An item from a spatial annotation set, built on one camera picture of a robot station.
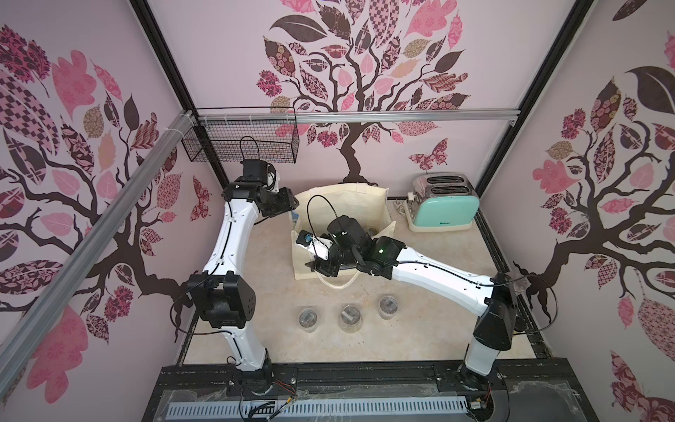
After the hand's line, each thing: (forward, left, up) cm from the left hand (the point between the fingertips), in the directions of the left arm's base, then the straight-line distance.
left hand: (291, 208), depth 83 cm
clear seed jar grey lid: (-29, -6, -20) cm, 35 cm away
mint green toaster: (+14, -56, -13) cm, 59 cm away
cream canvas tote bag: (+4, -9, -3) cm, 10 cm away
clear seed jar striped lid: (-29, -19, -20) cm, 40 cm away
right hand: (-17, -7, +1) cm, 18 cm away
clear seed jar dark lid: (-25, -31, -20) cm, 45 cm away
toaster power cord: (+23, -43, -24) cm, 54 cm away
